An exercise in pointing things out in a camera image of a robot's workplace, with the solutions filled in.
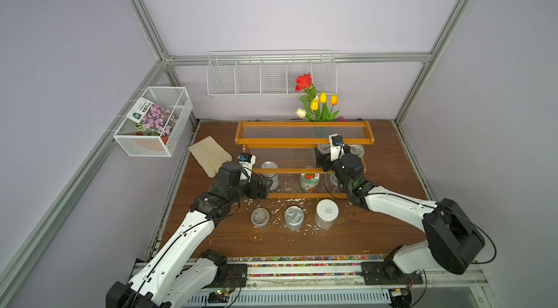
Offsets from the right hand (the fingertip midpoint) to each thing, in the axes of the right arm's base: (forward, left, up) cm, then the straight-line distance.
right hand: (326, 144), depth 84 cm
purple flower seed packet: (+1, +62, +14) cm, 63 cm away
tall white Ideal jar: (-23, +1, -12) cm, 26 cm away
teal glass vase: (+11, -1, -4) cm, 12 cm away
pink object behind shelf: (+36, -16, -22) cm, 45 cm away
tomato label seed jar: (-10, +6, -11) cm, 17 cm away
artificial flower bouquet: (+13, +3, +7) cm, 15 cm away
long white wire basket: (+34, +23, +9) cm, 42 cm away
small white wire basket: (-5, +68, +8) cm, 69 cm away
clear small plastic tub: (-23, +26, -15) cm, 38 cm away
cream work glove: (+10, +53, -20) cm, 58 cm away
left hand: (-14, +25, -3) cm, 29 cm away
